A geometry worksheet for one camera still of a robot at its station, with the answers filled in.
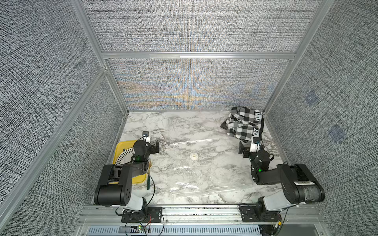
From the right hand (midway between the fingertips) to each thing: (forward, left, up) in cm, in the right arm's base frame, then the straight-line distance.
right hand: (249, 138), depth 90 cm
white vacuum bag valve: (-7, +34, -10) cm, 36 cm away
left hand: (+2, +60, -3) cm, 60 cm away
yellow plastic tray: (0, +83, -11) cm, 84 cm away
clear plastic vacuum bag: (-13, +28, -11) cm, 32 cm away
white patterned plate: (-8, +76, -8) cm, 77 cm away
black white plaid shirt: (+17, -3, -8) cm, 19 cm away
